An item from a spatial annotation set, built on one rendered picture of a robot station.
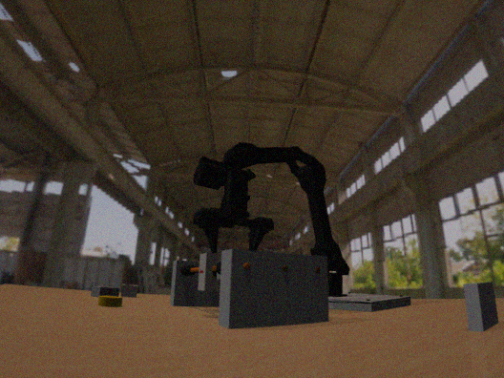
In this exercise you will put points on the yellow short cylinder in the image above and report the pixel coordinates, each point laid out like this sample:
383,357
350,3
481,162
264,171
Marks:
109,301

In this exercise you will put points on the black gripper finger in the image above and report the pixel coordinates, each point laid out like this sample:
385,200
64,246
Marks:
211,229
255,238

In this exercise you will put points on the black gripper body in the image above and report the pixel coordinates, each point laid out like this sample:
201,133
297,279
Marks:
234,210

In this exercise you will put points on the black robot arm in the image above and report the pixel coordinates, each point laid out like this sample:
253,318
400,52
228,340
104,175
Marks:
312,177

